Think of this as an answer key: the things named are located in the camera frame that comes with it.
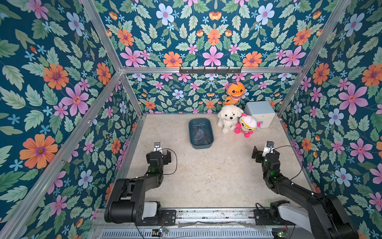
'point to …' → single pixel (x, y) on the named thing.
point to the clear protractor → (199, 134)
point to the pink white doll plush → (247, 124)
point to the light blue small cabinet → (263, 111)
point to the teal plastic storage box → (205, 124)
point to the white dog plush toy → (228, 117)
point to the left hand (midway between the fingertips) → (160, 149)
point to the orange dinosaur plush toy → (236, 90)
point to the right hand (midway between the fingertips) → (263, 146)
